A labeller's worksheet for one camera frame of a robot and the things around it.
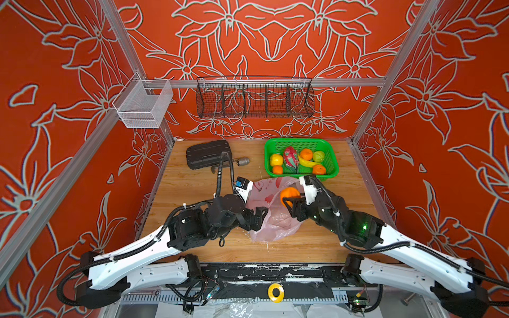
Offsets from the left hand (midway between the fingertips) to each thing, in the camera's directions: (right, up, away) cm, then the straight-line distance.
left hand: (259, 204), depth 63 cm
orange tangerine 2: (+11, +9, +36) cm, 39 cm away
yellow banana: (+28, +12, +41) cm, 51 cm away
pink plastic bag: (+4, -1, +26) cm, 26 cm away
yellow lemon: (+10, +14, +38) cm, 42 cm away
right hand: (+10, +2, +5) cm, 12 cm away
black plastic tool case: (-27, +17, +43) cm, 53 cm away
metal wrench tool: (-9, +13, +42) cm, 45 cm away
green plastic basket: (+12, +22, +48) cm, 54 cm away
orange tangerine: (+10, +3, +4) cm, 12 cm away
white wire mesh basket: (-55, +37, +25) cm, 71 cm away
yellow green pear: (+33, +16, +41) cm, 55 cm away
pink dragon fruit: (+18, +15, +38) cm, 44 cm away
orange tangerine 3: (+28, +17, +44) cm, 55 cm away
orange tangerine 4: (+32, +9, +37) cm, 50 cm away
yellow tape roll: (+8, -35, +6) cm, 36 cm away
